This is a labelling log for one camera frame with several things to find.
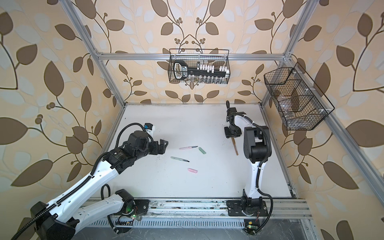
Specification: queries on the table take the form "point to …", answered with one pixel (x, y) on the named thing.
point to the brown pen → (234, 145)
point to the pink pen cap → (193, 170)
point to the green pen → (179, 159)
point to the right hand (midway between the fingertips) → (232, 137)
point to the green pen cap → (202, 150)
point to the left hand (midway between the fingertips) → (161, 141)
